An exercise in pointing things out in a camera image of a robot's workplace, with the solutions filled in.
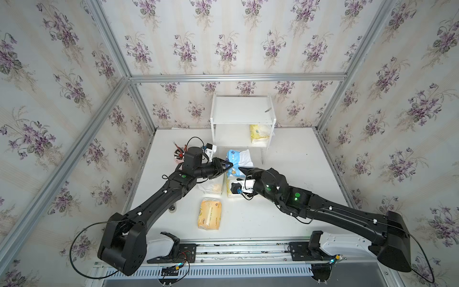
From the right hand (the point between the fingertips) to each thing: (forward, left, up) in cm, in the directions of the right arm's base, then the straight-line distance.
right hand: (243, 169), depth 71 cm
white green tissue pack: (+2, +15, -20) cm, 25 cm away
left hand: (+3, +4, -3) cm, 5 cm away
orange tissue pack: (-11, +15, -21) cm, 28 cm away
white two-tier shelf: (+23, +5, +8) cm, 25 cm away
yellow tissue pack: (+26, -10, -6) cm, 29 cm away
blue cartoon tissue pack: (+6, +1, -2) cm, 7 cm away
